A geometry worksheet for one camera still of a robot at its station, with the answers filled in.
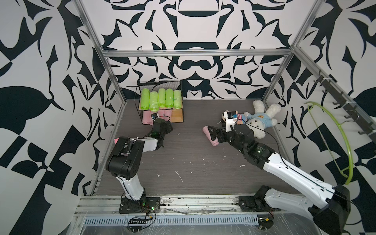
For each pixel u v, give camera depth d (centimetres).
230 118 63
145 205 72
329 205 39
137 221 73
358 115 55
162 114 105
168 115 104
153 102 91
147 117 102
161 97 94
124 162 48
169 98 93
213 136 66
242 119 101
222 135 65
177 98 93
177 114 105
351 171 57
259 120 97
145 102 92
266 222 71
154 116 87
